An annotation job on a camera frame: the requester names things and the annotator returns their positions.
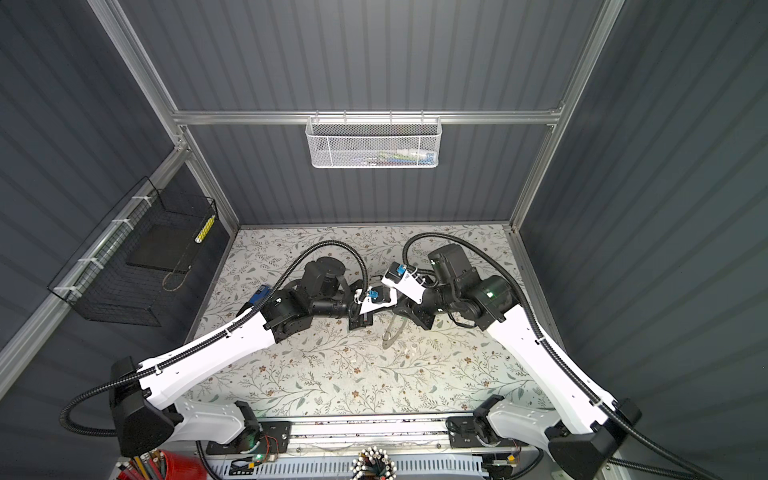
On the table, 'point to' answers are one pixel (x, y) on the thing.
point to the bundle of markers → (373, 463)
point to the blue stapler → (261, 293)
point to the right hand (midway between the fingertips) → (401, 306)
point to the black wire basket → (129, 271)
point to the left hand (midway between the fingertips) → (393, 300)
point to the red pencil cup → (161, 465)
